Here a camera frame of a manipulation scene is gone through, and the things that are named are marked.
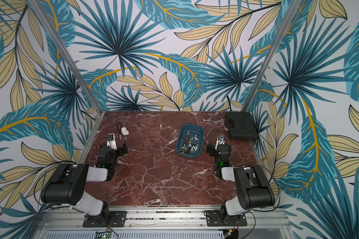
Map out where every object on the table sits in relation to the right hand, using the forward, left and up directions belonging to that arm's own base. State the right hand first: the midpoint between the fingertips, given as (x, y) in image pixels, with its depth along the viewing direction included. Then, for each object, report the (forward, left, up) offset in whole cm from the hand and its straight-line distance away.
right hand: (218, 142), depth 93 cm
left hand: (+2, +63, +1) cm, 63 cm away
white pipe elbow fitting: (+14, +62, -4) cm, 64 cm away
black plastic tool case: (+15, -19, -3) cm, 25 cm away
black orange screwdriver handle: (+19, +68, -4) cm, 71 cm away
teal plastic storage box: (+7, +17, -5) cm, 19 cm away
